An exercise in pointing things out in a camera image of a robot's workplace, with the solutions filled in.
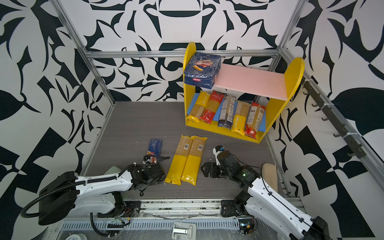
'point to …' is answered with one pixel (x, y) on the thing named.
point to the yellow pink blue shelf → (245, 100)
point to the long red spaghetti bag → (216, 97)
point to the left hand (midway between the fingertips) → (156, 174)
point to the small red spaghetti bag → (256, 114)
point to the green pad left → (113, 169)
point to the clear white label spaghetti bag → (227, 112)
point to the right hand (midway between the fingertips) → (207, 168)
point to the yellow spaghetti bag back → (192, 167)
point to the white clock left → (79, 236)
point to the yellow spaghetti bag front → (242, 110)
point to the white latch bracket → (184, 231)
